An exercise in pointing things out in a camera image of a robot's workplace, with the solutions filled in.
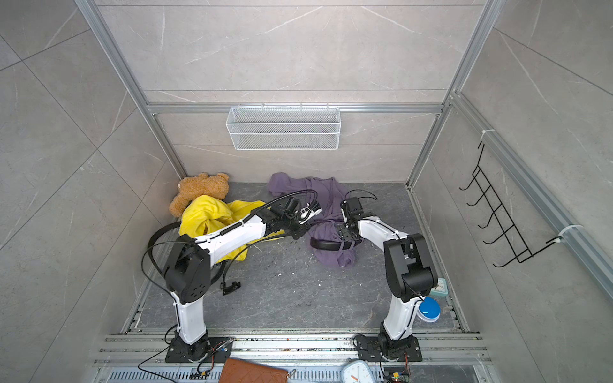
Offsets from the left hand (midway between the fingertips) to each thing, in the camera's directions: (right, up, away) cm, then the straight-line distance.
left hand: (310, 220), depth 89 cm
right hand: (+20, -4, +9) cm, 22 cm away
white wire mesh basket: (-12, +39, +10) cm, 42 cm away
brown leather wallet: (-20, -43, -21) cm, 52 cm away
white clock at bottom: (+14, -43, -21) cm, 50 cm away
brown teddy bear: (-54, +13, +16) cm, 58 cm away
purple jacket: (+12, -14, -1) cm, 19 cm away
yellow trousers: (-40, +2, 0) cm, 40 cm away
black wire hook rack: (+53, -3, -26) cm, 59 cm away
